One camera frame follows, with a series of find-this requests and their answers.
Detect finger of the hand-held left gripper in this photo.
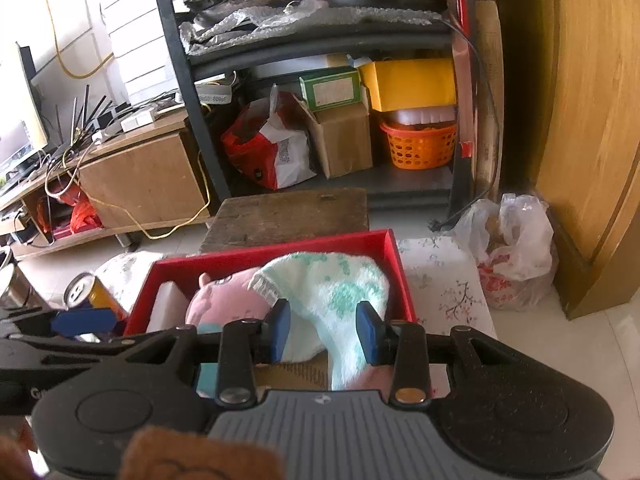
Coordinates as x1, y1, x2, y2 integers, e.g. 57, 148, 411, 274
0, 331, 171, 375
0, 308, 117, 336

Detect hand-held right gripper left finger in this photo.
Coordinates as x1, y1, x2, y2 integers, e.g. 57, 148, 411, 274
125, 300, 291, 408

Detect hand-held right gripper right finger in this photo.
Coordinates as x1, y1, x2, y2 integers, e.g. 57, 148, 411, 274
356, 301, 526, 407

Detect red cardboard box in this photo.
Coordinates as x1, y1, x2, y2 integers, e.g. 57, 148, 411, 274
122, 229, 418, 393

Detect white and green towel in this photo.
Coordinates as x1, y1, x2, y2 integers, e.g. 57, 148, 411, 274
248, 251, 391, 391

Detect pink pig plush toy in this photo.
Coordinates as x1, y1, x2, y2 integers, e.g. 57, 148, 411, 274
185, 267, 273, 396

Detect white foam block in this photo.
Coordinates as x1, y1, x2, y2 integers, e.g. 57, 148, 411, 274
147, 280, 201, 333

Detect blue drink can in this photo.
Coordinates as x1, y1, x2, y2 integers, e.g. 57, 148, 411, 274
64, 272, 128, 323

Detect stainless steel thermos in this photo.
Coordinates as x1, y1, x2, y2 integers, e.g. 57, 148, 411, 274
0, 262, 43, 311

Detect floral tablecloth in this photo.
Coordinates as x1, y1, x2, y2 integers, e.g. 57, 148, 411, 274
95, 237, 498, 396

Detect red plastic bag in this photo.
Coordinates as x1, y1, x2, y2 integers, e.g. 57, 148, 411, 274
221, 92, 301, 191
37, 182, 98, 233

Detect wooden stool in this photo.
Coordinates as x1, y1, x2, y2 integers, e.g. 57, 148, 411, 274
199, 187, 370, 255

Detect brown fuzzy cloth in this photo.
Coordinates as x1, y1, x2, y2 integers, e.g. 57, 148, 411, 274
120, 425, 286, 480

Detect wooden television stand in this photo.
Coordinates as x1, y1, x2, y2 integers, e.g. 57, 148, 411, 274
0, 110, 211, 261

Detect clear plastic bag with food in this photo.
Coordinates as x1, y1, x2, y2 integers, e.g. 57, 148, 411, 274
452, 192, 560, 310

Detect white plastic bag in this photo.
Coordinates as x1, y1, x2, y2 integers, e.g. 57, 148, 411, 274
260, 85, 317, 190

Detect orange plastic basket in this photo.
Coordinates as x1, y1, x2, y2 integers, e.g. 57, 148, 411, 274
378, 119, 458, 171

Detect brown cardboard box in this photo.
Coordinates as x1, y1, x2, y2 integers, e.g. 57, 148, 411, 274
292, 95, 375, 179

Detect black router with antennas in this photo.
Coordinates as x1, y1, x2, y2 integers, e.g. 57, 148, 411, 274
52, 85, 121, 148

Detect flat screen television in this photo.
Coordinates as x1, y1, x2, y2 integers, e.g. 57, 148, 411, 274
0, 42, 51, 171

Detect white power strip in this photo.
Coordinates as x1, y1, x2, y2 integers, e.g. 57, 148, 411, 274
120, 111, 156, 132

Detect translucent plastic container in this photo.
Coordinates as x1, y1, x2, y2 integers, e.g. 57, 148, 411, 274
387, 106, 458, 128

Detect green box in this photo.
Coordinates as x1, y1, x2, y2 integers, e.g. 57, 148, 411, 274
299, 67, 362, 112

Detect white extension socket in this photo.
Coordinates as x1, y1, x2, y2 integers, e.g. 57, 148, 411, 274
195, 82, 236, 106

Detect yellow box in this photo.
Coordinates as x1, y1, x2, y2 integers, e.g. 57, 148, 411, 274
360, 58, 458, 112

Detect beige cardboard sheet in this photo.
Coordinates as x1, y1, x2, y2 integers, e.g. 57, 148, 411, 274
472, 0, 503, 201

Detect black metal shelf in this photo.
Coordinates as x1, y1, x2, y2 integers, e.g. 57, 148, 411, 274
147, 0, 483, 233

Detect bubble wrap sheet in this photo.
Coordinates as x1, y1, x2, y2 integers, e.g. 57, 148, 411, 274
179, 0, 331, 56

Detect wooden cabinet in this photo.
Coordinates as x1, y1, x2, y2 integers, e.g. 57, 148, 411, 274
495, 0, 640, 321

